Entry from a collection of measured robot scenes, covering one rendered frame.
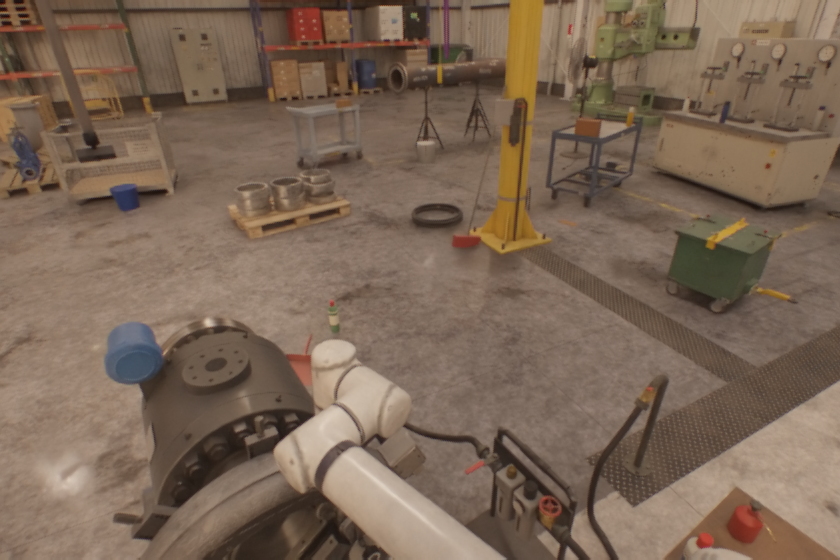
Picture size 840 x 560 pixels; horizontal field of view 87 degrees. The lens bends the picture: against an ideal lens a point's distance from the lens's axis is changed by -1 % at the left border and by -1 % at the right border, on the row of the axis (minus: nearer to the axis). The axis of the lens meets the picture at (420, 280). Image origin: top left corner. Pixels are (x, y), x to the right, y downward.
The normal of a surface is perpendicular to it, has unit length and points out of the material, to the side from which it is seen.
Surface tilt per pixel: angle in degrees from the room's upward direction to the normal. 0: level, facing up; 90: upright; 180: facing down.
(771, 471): 0
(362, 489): 27
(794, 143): 90
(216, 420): 10
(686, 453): 0
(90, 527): 0
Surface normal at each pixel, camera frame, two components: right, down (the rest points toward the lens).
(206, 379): -0.02, -0.87
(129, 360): 0.54, 0.40
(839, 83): -0.96, 0.15
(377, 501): -0.30, -0.59
